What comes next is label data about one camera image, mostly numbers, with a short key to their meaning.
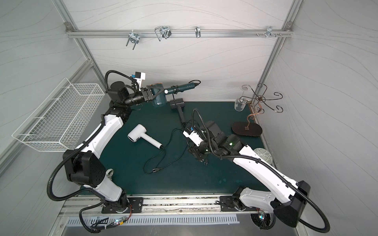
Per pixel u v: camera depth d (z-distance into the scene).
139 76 0.66
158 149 0.93
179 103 1.14
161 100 0.70
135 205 0.73
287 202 0.39
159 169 0.86
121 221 0.69
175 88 0.71
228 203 0.74
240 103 0.91
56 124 0.68
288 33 0.78
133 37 0.78
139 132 0.97
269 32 0.76
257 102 0.80
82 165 0.43
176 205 0.75
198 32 0.78
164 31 0.77
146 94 0.64
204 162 0.87
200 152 0.60
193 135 0.60
